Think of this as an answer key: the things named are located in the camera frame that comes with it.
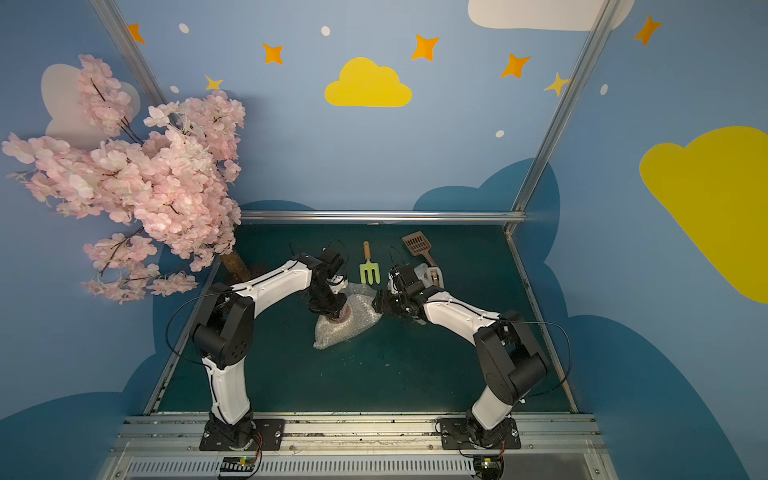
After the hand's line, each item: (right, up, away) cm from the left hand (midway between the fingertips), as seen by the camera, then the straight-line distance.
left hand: (339, 312), depth 92 cm
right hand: (+14, +4, -1) cm, 15 cm away
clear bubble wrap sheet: (+5, -1, -4) cm, 7 cm away
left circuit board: (-22, -34, -19) cm, 45 cm away
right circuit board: (+40, -35, -19) cm, 57 cm away
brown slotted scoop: (+27, +22, +26) cm, 44 cm away
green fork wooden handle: (+8, +14, +16) cm, 23 cm away
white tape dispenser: (+31, +10, +9) cm, 34 cm away
